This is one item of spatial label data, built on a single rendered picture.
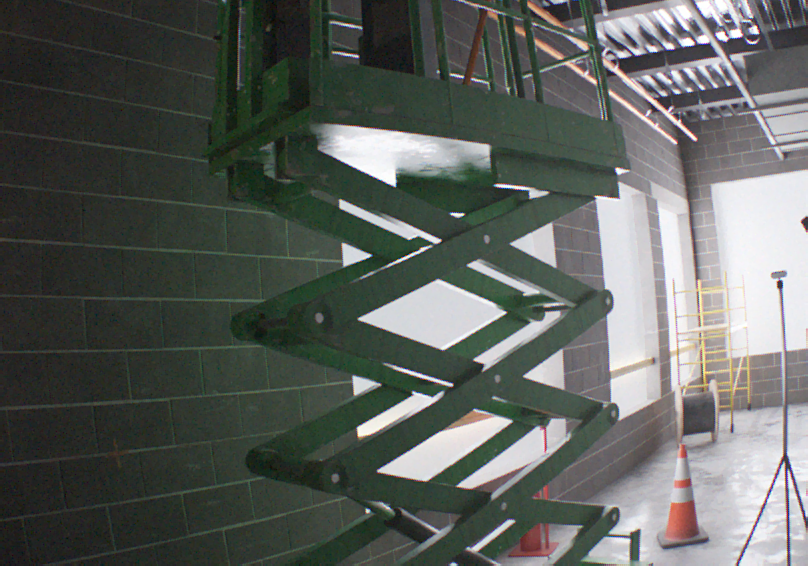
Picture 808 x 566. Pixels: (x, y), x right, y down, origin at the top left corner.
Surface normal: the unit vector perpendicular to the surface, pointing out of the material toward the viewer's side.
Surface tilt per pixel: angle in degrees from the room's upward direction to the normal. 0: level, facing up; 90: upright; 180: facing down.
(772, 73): 90
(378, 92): 90
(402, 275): 90
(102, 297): 90
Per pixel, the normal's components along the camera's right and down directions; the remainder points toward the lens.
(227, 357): 0.82, -0.12
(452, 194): 0.63, -0.13
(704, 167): -0.56, -0.04
